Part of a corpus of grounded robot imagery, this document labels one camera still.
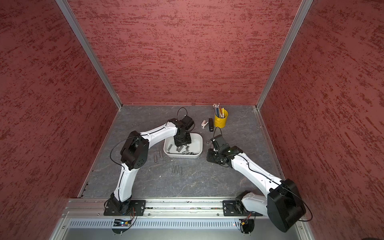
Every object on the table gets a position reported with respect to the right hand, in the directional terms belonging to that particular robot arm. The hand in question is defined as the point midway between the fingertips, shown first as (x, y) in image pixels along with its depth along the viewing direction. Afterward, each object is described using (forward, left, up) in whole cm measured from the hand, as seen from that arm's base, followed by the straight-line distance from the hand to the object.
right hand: (208, 160), depth 83 cm
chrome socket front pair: (-2, +19, -7) cm, 20 cm away
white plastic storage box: (+10, +9, -6) cm, 14 cm away
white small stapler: (+30, +1, -5) cm, 31 cm away
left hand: (+12, +14, -4) cm, 19 cm away
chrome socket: (+16, -1, -6) cm, 17 cm away
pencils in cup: (+33, -10, +5) cm, 35 cm away
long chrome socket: (+7, +29, -6) cm, 31 cm away
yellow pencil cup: (+27, -11, 0) cm, 29 cm away
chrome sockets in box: (+10, +17, -6) cm, 21 cm away
